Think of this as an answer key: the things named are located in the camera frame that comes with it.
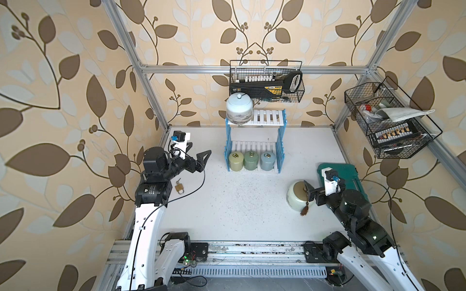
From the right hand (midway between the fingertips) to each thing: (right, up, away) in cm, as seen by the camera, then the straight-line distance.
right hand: (317, 178), depth 71 cm
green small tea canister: (-25, +6, +22) cm, 34 cm away
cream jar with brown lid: (-5, -10, +9) cm, 14 cm away
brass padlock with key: (-63, -9, +23) cm, 68 cm away
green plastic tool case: (+26, -2, +22) cm, 34 cm away
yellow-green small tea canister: (-33, +5, +21) cm, 39 cm away
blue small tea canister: (-16, +6, +22) cm, 28 cm away
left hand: (-46, +13, -4) cm, 48 cm away
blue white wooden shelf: (-12, +31, +48) cm, 58 cm away
